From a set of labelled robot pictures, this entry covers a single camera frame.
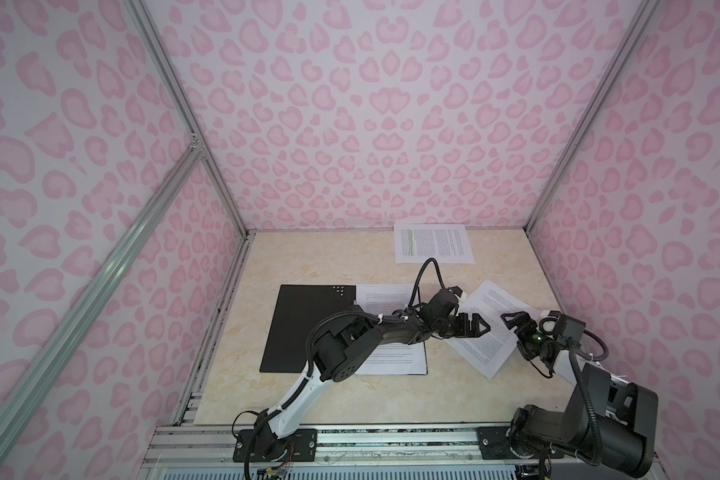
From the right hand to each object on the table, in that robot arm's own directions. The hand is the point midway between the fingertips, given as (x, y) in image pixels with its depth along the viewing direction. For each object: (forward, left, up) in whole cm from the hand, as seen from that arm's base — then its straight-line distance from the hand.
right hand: (510, 323), depth 89 cm
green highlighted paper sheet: (+37, +13, -6) cm, 40 cm away
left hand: (-2, +9, +1) cm, 9 cm away
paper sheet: (-9, +34, -5) cm, 35 cm away
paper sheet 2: (-7, +6, -5) cm, 11 cm away
